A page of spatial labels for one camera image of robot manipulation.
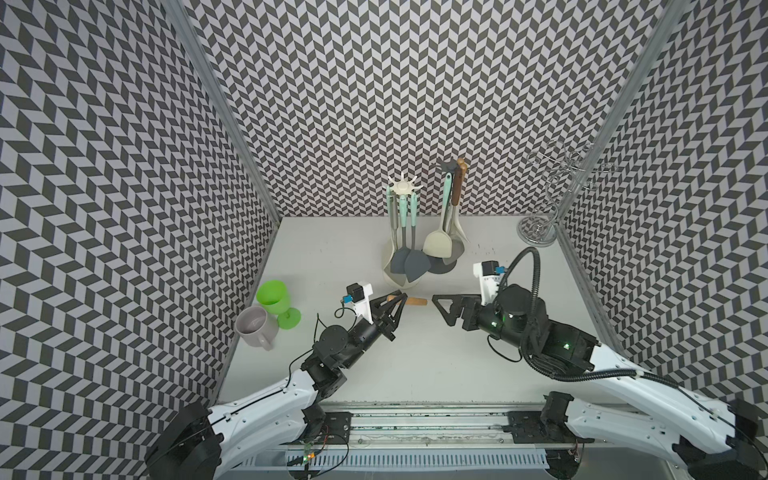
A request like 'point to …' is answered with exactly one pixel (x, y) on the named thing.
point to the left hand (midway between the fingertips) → (404, 297)
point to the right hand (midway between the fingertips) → (445, 305)
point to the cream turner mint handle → (439, 244)
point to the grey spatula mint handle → (417, 261)
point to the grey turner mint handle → (399, 257)
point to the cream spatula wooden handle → (411, 300)
